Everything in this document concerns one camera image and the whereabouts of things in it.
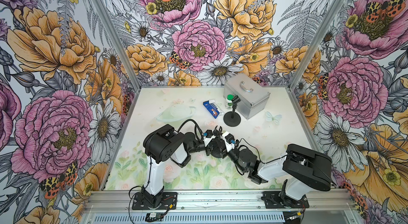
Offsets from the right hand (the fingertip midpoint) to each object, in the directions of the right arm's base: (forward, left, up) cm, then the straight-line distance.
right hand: (217, 137), depth 82 cm
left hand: (+1, -2, -8) cm, 8 cm away
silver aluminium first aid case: (+25, -23, +2) cm, 34 cm away
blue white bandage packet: (+26, +1, -8) cm, 28 cm away
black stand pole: (-3, 0, +6) cm, 7 cm away
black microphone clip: (-1, +1, +7) cm, 7 cm away
